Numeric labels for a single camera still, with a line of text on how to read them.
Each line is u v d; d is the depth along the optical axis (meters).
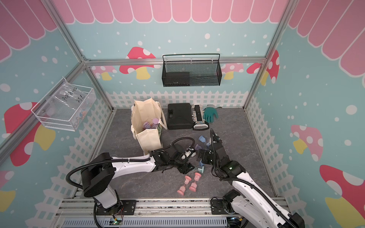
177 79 0.91
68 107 0.72
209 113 1.16
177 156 0.68
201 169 0.85
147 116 1.04
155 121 0.97
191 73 0.92
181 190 0.78
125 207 0.75
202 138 0.98
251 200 0.47
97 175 0.45
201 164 0.87
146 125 0.97
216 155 0.57
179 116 1.12
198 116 1.14
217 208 0.74
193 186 0.79
